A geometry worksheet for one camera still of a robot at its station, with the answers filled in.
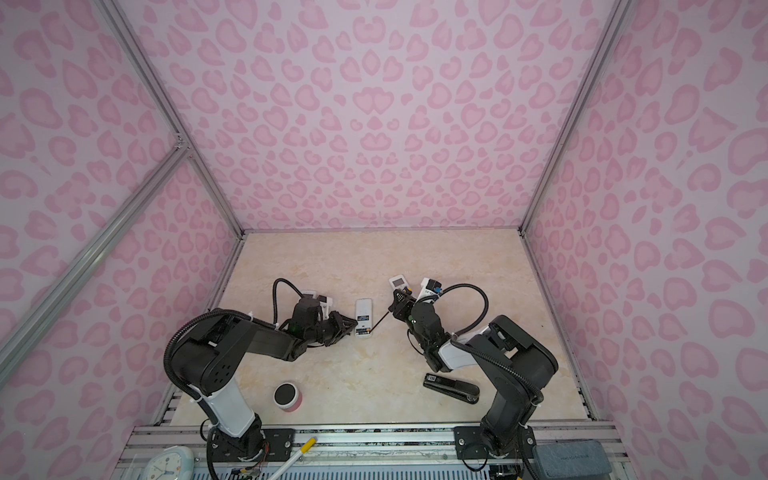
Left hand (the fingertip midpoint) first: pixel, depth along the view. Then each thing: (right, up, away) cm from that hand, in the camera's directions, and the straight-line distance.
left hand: (360, 322), depth 92 cm
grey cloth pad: (+51, -26, -24) cm, 62 cm away
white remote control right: (+12, +11, +11) cm, 20 cm away
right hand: (+10, +10, -4) cm, 15 cm away
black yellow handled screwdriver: (+14, +10, -6) cm, 19 cm away
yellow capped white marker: (-12, -26, -20) cm, 35 cm away
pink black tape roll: (-17, -15, -16) cm, 28 cm away
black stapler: (+26, -14, -14) cm, 32 cm away
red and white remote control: (+1, +1, +2) cm, 3 cm away
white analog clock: (-41, -28, -23) cm, 54 cm away
